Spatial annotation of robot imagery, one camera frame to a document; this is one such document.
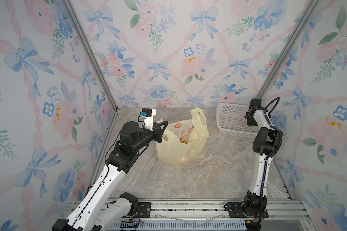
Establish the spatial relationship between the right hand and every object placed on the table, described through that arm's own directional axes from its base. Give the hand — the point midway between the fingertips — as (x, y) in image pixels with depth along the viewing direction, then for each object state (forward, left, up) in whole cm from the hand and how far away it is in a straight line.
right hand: (251, 117), depth 108 cm
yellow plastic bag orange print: (-24, +52, +5) cm, 57 cm away
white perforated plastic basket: (-2, +14, -3) cm, 14 cm away
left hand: (-32, +59, +32) cm, 74 cm away
